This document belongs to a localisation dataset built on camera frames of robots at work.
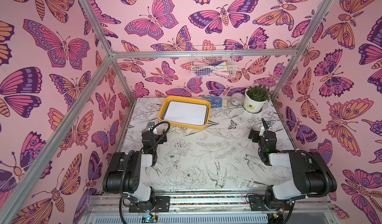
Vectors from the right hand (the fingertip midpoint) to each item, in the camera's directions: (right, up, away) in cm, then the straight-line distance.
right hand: (261, 129), depth 93 cm
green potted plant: (+2, +24, +7) cm, 25 cm away
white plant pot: (-1, +15, +13) cm, 20 cm away
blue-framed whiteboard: (-47, +10, +14) cm, 50 cm away
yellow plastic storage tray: (-34, +19, +20) cm, 44 cm away
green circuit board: (-65, -41, -21) cm, 80 cm away
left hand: (-65, 0, +2) cm, 65 cm away
